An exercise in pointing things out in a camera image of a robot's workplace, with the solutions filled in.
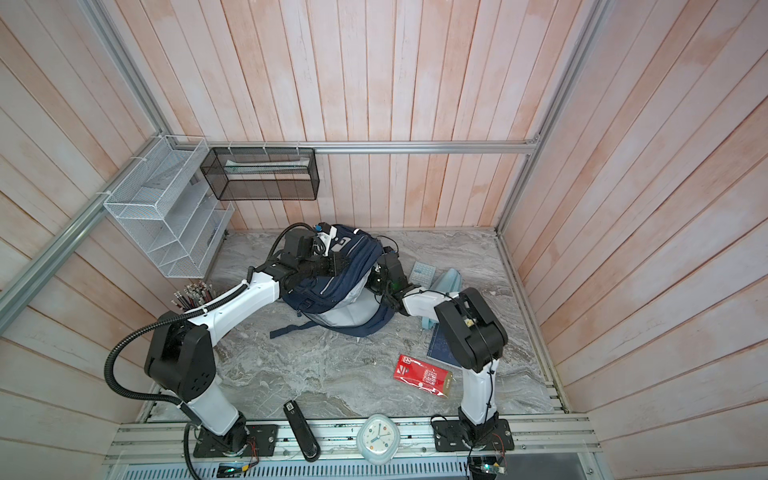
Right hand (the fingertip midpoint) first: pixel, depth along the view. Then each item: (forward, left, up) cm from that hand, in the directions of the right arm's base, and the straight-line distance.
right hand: (353, 271), depth 94 cm
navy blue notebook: (-20, -27, -10) cm, 35 cm away
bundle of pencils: (-15, +42, +8) cm, 45 cm away
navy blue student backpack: (-14, +1, +5) cm, 14 cm away
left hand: (-4, 0, +8) cm, 9 cm away
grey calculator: (+7, -24, -10) cm, 26 cm away
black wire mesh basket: (+31, +33, +16) cm, 48 cm away
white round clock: (-45, -10, -8) cm, 47 cm away
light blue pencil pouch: (+2, -33, -8) cm, 34 cm away
